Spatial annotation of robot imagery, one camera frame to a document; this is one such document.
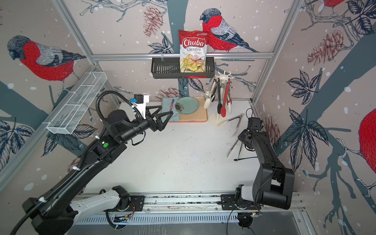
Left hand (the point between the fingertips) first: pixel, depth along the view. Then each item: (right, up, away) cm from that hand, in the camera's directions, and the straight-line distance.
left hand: (168, 107), depth 59 cm
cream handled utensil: (+38, -24, +36) cm, 57 cm away
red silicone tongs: (+29, -1, +27) cm, 39 cm away
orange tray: (+16, -4, +52) cm, 54 cm away
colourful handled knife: (-6, +4, +58) cm, 59 cm away
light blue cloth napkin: (-11, +5, +55) cm, 56 cm away
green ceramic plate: (+6, +4, +59) cm, 60 cm away
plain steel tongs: (+47, -5, +52) cm, 70 cm away
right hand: (+42, -17, +30) cm, 54 cm away
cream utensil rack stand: (+26, -6, +51) cm, 58 cm away
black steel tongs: (+27, +2, +29) cm, 40 cm away
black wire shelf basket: (-7, +30, +42) cm, 52 cm away
